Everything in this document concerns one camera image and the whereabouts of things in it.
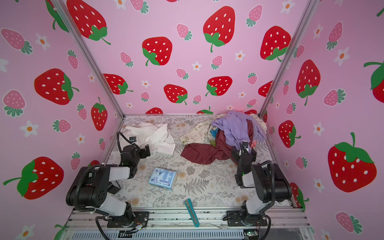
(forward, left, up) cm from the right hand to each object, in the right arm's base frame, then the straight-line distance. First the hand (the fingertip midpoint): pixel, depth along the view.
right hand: (245, 146), depth 90 cm
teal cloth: (+12, +20, -3) cm, 23 cm away
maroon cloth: (-3, +25, -9) cm, 26 cm away
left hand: (-5, +66, -1) cm, 67 cm away
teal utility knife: (-37, +28, -9) cm, 48 cm away
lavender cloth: (+13, +7, +8) cm, 16 cm away
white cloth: (+4, +58, -3) cm, 59 cm away
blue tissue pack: (-24, +46, -3) cm, 52 cm away
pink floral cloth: (+24, -14, -2) cm, 28 cm away
